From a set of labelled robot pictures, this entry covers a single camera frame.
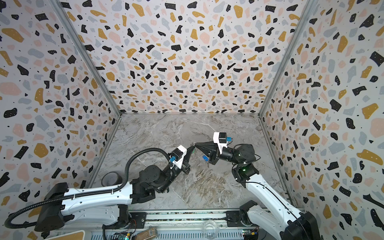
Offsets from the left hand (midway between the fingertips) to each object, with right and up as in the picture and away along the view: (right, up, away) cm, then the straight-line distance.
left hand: (194, 145), depth 59 cm
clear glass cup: (+7, -42, +13) cm, 44 cm away
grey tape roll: (-50, -23, +28) cm, 62 cm away
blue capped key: (+6, -13, +38) cm, 41 cm away
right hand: (+1, 0, 0) cm, 1 cm away
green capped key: (-1, -3, +1) cm, 3 cm away
